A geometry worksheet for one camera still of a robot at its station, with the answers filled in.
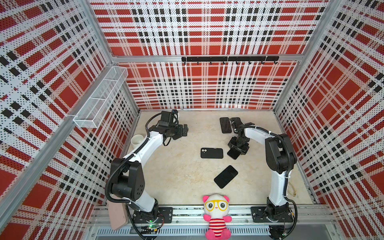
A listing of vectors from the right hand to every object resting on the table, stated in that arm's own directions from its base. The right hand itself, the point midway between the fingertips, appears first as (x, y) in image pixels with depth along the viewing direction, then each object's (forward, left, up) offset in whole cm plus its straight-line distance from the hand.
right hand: (235, 150), depth 96 cm
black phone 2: (+24, -5, +1) cm, 24 cm away
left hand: (+5, +34, +15) cm, 38 cm away
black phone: (+23, +4, -2) cm, 23 cm away
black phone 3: (-16, +8, -3) cm, 18 cm away
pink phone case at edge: (-36, +63, +3) cm, 73 cm away
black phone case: (-2, +16, -1) cm, 16 cm away
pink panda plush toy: (-35, +15, +7) cm, 39 cm away
